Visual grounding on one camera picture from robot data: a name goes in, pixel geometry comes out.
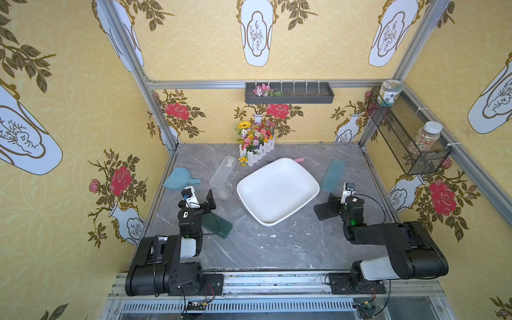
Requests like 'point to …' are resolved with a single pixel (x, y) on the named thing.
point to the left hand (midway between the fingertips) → (192, 192)
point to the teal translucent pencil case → (333, 179)
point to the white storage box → (276, 190)
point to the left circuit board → (199, 305)
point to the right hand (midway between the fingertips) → (346, 194)
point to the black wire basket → (399, 124)
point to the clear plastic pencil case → (218, 180)
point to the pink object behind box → (300, 159)
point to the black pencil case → (324, 211)
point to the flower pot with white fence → (256, 140)
